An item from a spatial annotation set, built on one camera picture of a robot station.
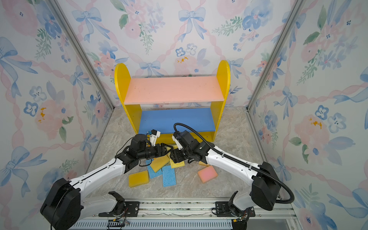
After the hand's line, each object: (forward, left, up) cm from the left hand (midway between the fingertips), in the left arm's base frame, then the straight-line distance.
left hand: (171, 148), depth 78 cm
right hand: (-2, -1, -2) cm, 4 cm away
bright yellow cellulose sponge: (-9, -2, -2) cm, 9 cm away
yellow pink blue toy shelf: (+50, +7, -16) cm, 53 cm away
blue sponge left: (-8, +12, -16) cm, 22 cm away
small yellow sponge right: (-16, -15, +15) cm, 26 cm away
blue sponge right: (-10, +2, -16) cm, 19 cm away
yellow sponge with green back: (-3, +9, -14) cm, 17 cm away
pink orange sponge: (-8, -21, -17) cm, 28 cm away
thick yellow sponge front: (-12, +19, -16) cm, 27 cm away
